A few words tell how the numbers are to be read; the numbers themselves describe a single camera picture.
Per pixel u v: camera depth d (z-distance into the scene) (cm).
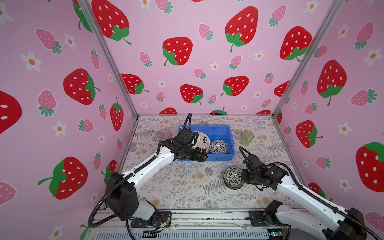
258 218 73
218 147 98
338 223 40
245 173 72
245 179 71
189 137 64
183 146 61
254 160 62
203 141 101
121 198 41
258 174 59
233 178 84
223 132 107
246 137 103
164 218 75
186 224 73
